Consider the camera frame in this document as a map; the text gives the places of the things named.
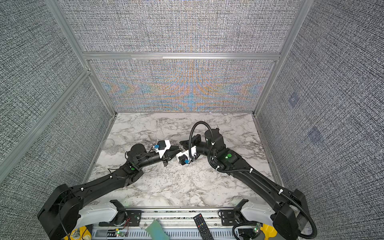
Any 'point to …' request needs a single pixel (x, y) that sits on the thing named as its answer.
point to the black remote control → (203, 229)
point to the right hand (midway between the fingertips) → (182, 136)
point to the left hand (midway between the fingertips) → (180, 148)
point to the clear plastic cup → (107, 143)
